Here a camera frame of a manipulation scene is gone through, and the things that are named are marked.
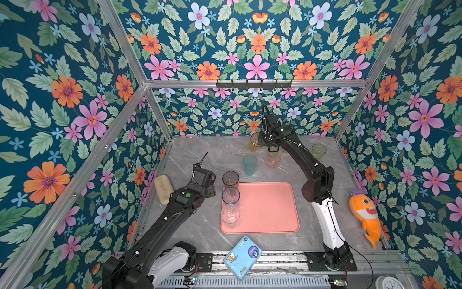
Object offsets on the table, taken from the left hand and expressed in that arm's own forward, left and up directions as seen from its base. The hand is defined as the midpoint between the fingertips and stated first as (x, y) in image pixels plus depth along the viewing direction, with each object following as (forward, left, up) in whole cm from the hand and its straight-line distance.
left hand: (208, 182), depth 79 cm
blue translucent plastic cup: (-3, -9, -8) cm, 13 cm away
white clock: (-40, -68, -13) cm, 80 cm away
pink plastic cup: (+23, -35, -16) cm, 45 cm away
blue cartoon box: (-28, -13, -11) cm, 33 cm away
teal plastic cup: (+13, -20, -7) cm, 25 cm away
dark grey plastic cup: (+3, -10, -3) cm, 11 cm away
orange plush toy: (-13, -70, -9) cm, 72 cm away
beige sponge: (+6, +26, -14) cm, 30 cm away
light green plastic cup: (+21, -60, -9) cm, 64 cm away
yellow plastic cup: (+21, -22, +3) cm, 31 cm away
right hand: (+25, -27, +1) cm, 37 cm away
